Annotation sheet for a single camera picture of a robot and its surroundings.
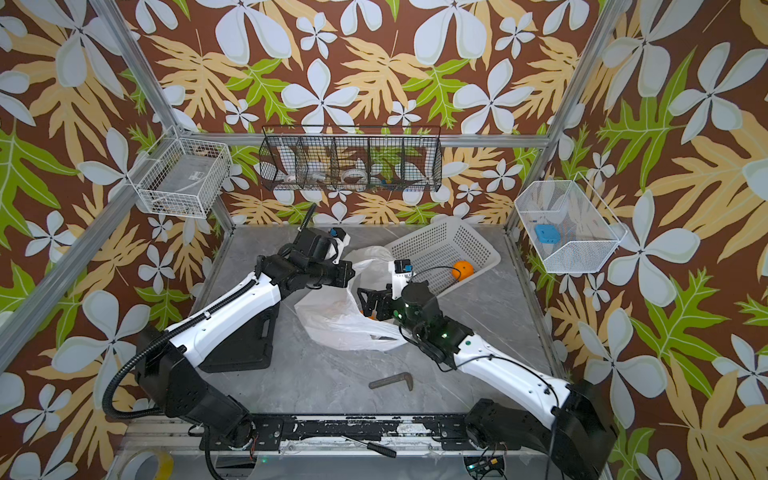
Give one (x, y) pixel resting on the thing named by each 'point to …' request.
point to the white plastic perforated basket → (434, 248)
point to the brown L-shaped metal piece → (392, 379)
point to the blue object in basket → (547, 233)
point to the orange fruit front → (464, 269)
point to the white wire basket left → (181, 177)
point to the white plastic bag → (336, 316)
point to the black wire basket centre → (352, 158)
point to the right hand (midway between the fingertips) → (370, 287)
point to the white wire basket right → (589, 230)
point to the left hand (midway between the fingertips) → (357, 269)
